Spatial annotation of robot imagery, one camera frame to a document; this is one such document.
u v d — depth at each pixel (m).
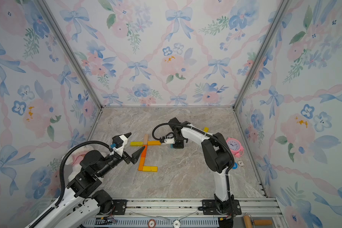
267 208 0.76
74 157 0.80
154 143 0.97
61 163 0.40
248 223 0.69
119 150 0.54
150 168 0.86
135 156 0.58
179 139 0.82
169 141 0.85
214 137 0.53
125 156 0.57
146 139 1.00
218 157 0.52
